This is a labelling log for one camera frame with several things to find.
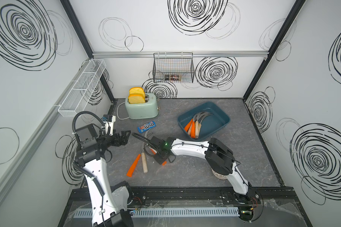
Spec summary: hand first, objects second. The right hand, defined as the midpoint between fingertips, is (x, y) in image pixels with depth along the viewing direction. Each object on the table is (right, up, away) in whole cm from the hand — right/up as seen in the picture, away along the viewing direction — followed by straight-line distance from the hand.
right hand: (158, 158), depth 88 cm
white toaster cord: (-36, +29, +24) cm, 52 cm away
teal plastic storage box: (+44, +23, +18) cm, 52 cm away
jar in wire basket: (+10, +51, +1) cm, 52 cm away
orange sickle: (-16, -5, -5) cm, 17 cm away
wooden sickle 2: (+25, +15, +8) cm, 30 cm away
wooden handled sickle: (+25, +25, +18) cm, 40 cm away
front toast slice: (-16, +38, +6) cm, 42 cm away
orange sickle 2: (+23, +14, +6) cm, 27 cm away
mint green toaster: (-9, +30, +12) cm, 34 cm away
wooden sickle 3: (+29, +20, +14) cm, 38 cm away
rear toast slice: (-16, +44, +8) cm, 47 cm away
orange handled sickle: (+21, +20, +14) cm, 32 cm away
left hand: (-18, +19, -16) cm, 31 cm away
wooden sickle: (-9, 0, -3) cm, 9 cm away
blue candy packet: (-10, +18, +14) cm, 25 cm away
